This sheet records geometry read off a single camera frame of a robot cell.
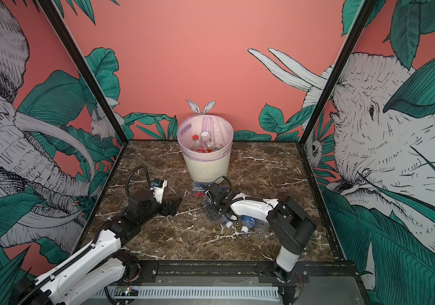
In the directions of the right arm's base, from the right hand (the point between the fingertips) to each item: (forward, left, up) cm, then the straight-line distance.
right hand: (211, 207), depth 88 cm
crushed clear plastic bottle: (-10, -23, +1) cm, 25 cm away
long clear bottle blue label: (-8, -8, 0) cm, 11 cm away
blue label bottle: (-7, -17, 0) cm, 18 cm away
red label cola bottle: (+32, +9, +10) cm, 34 cm away
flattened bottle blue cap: (+12, +7, -3) cm, 14 cm away
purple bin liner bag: (+34, -4, +18) cm, 38 cm away
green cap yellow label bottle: (+29, -3, +11) cm, 31 cm away
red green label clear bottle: (+31, +2, +10) cm, 33 cm away
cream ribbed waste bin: (+13, +2, +11) cm, 17 cm away
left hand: (+1, +16, +12) cm, 20 cm away
